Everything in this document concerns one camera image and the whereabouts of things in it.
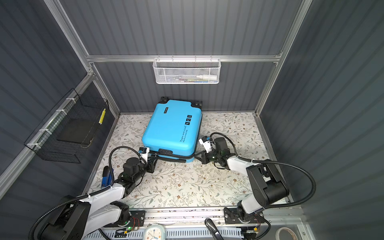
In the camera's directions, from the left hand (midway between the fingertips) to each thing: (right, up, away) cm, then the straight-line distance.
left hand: (155, 157), depth 87 cm
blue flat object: (-27, -12, -3) cm, 30 cm away
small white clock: (+5, -30, -19) cm, 36 cm away
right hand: (+25, 0, 0) cm, 25 cm away
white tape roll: (+63, -31, -18) cm, 72 cm away
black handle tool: (+32, -29, -20) cm, 48 cm away
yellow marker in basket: (-29, +24, -4) cm, 38 cm away
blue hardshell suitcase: (+11, +16, -5) cm, 20 cm away
